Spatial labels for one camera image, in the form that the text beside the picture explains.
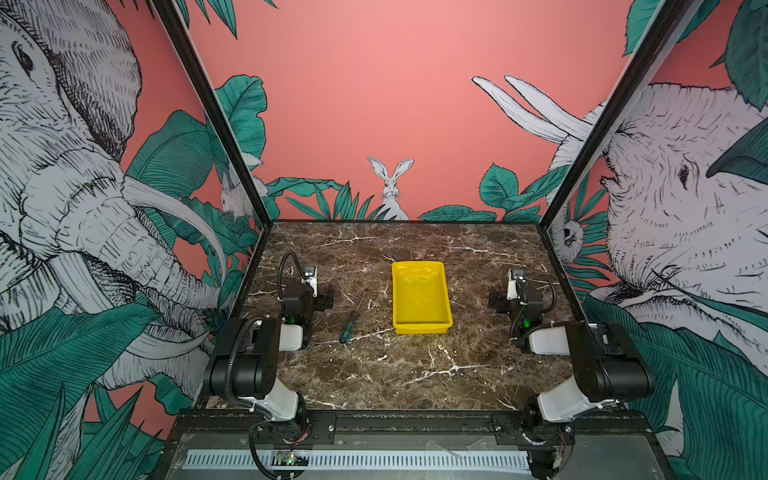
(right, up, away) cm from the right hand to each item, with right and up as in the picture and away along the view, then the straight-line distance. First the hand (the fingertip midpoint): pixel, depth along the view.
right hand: (506, 280), depth 95 cm
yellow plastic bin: (-28, -6, +1) cm, 28 cm away
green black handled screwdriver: (-51, -14, -6) cm, 53 cm away
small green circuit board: (-62, -40, -25) cm, 77 cm away
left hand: (-62, +1, 0) cm, 62 cm away
